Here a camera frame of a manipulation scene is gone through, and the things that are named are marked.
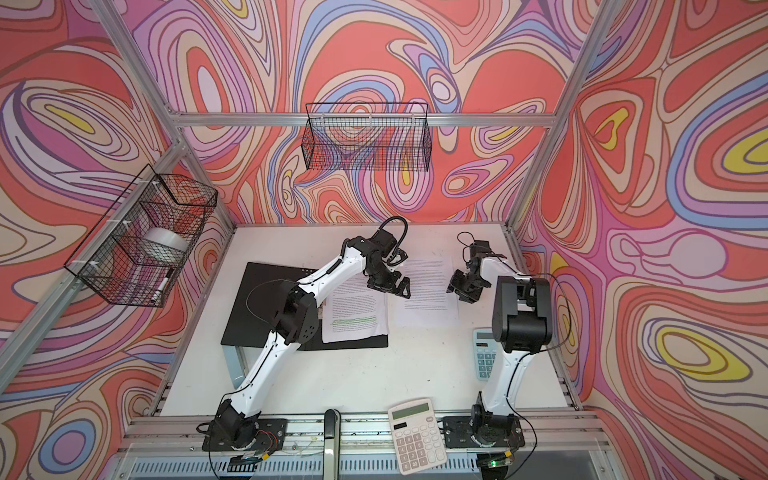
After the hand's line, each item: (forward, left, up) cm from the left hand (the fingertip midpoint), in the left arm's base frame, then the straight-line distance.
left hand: (402, 290), depth 96 cm
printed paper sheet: (-2, -9, -6) cm, 11 cm away
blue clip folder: (-21, +33, +27) cm, 47 cm away
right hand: (0, -18, -4) cm, 18 cm away
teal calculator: (-19, -24, -3) cm, 30 cm away
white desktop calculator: (-40, -2, -3) cm, 41 cm away
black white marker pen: (-12, +60, +21) cm, 65 cm away
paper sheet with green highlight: (-5, +15, -4) cm, 17 cm away
